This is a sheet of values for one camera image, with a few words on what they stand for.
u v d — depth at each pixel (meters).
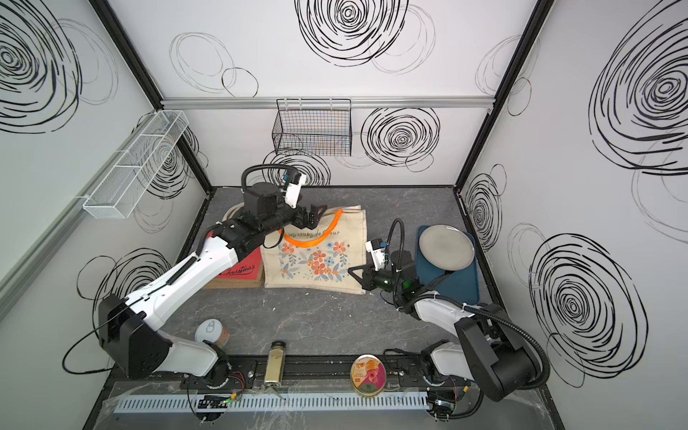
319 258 0.84
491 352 0.42
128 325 0.39
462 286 0.91
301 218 0.66
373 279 0.75
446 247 0.98
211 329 0.77
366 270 0.76
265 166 0.51
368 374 0.71
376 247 0.77
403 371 0.74
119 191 0.73
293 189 0.64
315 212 0.67
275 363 0.72
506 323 0.42
